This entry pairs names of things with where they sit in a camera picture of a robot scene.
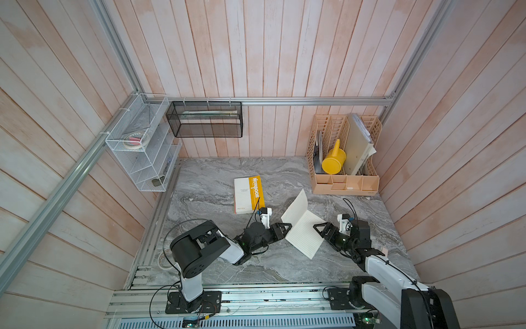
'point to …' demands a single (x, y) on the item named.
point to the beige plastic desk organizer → (326, 152)
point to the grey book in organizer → (318, 155)
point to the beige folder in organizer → (359, 145)
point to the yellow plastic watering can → (335, 160)
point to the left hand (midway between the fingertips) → (290, 230)
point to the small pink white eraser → (385, 251)
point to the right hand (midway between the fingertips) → (319, 229)
